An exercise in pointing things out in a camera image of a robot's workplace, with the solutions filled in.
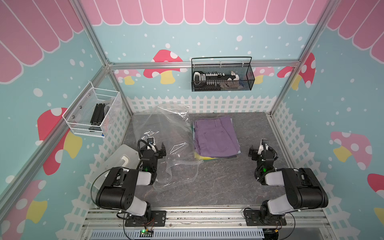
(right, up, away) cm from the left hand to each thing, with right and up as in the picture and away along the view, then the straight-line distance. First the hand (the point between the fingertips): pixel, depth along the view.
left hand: (155, 145), depth 93 cm
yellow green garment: (+27, -6, -5) cm, 28 cm away
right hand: (+65, 0, 0) cm, 65 cm away
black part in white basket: (-21, +16, -23) cm, 35 cm away
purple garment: (+37, +5, -4) cm, 37 cm away
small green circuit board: (0, -41, -20) cm, 45 cm away
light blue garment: (+24, +9, +4) cm, 25 cm away
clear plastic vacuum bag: (+8, +12, +6) cm, 16 cm away
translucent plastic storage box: (-14, -6, -10) cm, 18 cm away
